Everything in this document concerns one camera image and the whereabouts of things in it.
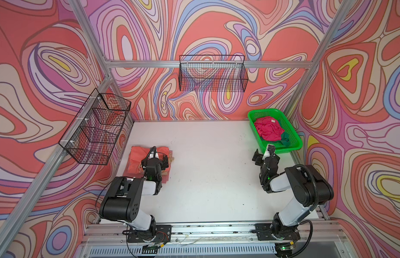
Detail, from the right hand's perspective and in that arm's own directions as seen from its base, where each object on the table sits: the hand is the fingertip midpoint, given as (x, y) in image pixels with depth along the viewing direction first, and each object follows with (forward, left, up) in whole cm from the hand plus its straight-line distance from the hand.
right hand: (266, 153), depth 95 cm
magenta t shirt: (+20, -8, 0) cm, 22 cm away
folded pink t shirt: (-10, +60, -3) cm, 61 cm away
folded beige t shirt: (+1, +57, -2) cm, 57 cm away
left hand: (0, +64, +2) cm, 64 cm away
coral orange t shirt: (0, +76, +4) cm, 76 cm away
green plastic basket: (+9, -22, -2) cm, 23 cm away
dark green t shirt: (+11, -16, -1) cm, 19 cm away
